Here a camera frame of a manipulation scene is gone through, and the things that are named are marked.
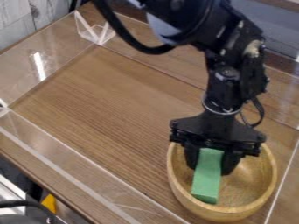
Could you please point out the brown wooden bowl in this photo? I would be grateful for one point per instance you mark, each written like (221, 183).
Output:
(245, 190)

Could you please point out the green rectangular block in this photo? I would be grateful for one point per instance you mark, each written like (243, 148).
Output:
(206, 179)

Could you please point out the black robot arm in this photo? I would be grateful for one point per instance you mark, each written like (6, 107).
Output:
(219, 30)

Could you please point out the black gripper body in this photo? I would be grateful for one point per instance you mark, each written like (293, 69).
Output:
(219, 132)

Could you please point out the clear acrylic corner bracket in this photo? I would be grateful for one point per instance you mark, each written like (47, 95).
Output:
(98, 34)

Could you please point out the yellow and black device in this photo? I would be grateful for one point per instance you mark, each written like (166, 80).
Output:
(57, 207)

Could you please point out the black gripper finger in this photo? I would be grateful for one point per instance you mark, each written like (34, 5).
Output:
(230, 161)
(191, 154)

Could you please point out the clear acrylic front wall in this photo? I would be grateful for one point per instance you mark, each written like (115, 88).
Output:
(101, 196)

